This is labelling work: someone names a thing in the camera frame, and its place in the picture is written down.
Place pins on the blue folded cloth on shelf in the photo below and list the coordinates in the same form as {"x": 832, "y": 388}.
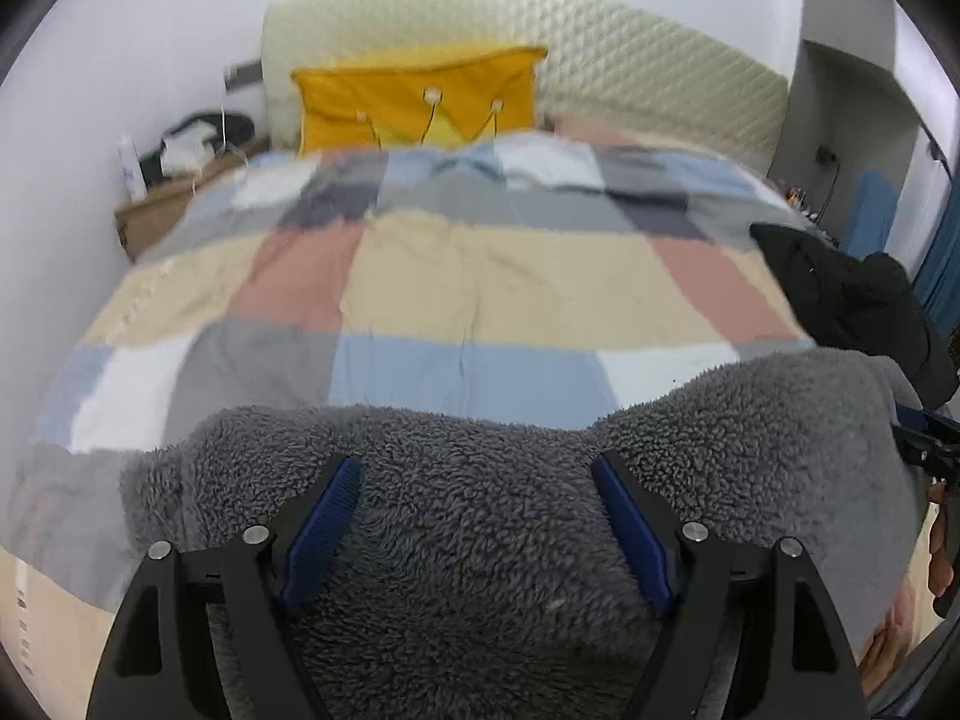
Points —
{"x": 871, "y": 217}

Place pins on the white spray bottle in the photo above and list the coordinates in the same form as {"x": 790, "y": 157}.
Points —
{"x": 132, "y": 173}

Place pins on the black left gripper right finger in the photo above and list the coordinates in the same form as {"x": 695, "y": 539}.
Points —
{"x": 793, "y": 658}

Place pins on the black garment on bed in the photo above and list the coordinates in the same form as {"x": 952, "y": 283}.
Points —
{"x": 866, "y": 305}

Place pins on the yellow crown cushion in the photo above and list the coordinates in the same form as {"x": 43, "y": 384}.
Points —
{"x": 444, "y": 96}

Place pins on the black bag on nightstand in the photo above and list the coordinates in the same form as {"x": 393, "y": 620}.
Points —
{"x": 194, "y": 143}

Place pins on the blue curtain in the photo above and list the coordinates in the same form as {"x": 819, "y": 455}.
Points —
{"x": 938, "y": 281}

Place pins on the wooden bedside table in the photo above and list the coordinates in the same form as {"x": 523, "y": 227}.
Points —
{"x": 139, "y": 225}

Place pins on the person's right hand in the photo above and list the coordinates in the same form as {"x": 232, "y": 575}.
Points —
{"x": 943, "y": 546}

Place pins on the grey white wall cabinet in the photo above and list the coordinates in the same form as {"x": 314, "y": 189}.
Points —
{"x": 846, "y": 115}

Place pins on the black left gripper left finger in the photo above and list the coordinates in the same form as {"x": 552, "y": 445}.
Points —
{"x": 159, "y": 660}

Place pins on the patchwork checked bed quilt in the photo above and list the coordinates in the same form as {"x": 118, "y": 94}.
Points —
{"x": 545, "y": 278}

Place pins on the grey fleece jacket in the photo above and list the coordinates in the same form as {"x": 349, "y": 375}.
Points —
{"x": 479, "y": 577}

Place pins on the cream quilted headboard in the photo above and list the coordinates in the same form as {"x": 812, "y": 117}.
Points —
{"x": 605, "y": 60}

